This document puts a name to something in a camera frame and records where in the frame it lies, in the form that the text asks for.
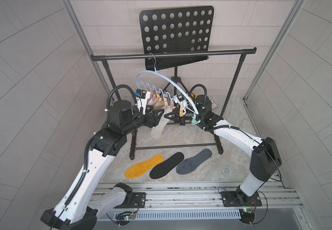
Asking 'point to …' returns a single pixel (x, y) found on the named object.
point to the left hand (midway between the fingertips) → (161, 108)
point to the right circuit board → (247, 215)
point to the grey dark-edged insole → (189, 164)
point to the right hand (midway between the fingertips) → (167, 117)
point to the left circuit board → (124, 218)
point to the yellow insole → (139, 168)
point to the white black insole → (165, 166)
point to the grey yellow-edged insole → (156, 131)
